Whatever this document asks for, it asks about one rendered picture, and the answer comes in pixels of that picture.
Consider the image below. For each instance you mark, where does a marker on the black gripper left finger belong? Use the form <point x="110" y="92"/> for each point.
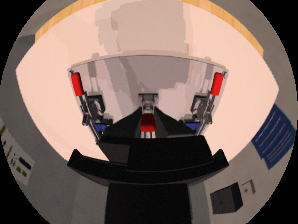
<point x="127" y="126"/>

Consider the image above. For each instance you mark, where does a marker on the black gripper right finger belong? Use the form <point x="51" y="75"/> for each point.
<point x="168" y="127"/>

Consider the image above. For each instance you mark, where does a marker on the grey fixture plate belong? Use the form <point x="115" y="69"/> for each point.
<point x="120" y="79"/>

